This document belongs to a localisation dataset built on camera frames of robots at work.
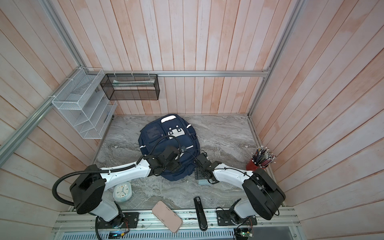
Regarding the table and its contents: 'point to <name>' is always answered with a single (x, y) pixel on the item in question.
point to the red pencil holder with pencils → (260, 159)
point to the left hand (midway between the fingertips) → (173, 158)
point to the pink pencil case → (167, 216)
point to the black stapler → (202, 220)
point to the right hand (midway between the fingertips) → (203, 173)
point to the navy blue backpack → (170, 130)
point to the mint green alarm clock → (122, 192)
